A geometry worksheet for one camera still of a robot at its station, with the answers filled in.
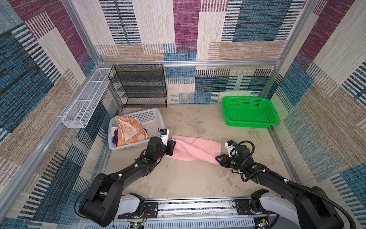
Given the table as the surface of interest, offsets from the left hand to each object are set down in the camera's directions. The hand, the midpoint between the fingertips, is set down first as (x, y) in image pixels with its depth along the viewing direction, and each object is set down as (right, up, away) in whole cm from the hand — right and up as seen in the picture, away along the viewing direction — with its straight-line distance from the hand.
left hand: (174, 139), depth 86 cm
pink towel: (+9, -6, +3) cm, 11 cm away
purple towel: (-38, 0, +4) cm, 38 cm away
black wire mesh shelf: (-27, +37, +22) cm, 51 cm away
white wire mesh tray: (-46, +14, -16) cm, 50 cm away
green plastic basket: (+58, +18, +28) cm, 67 cm away
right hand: (+26, -12, 0) cm, 28 cm away
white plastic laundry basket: (-19, +13, +22) cm, 32 cm away
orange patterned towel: (-30, +5, +7) cm, 31 cm away
